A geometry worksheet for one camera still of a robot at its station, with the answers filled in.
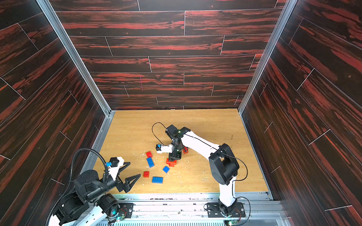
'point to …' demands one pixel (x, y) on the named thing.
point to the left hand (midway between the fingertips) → (135, 170)
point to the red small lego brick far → (149, 154)
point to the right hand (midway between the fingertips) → (175, 153)
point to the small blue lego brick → (166, 169)
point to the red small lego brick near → (146, 174)
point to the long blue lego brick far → (150, 162)
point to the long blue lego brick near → (158, 180)
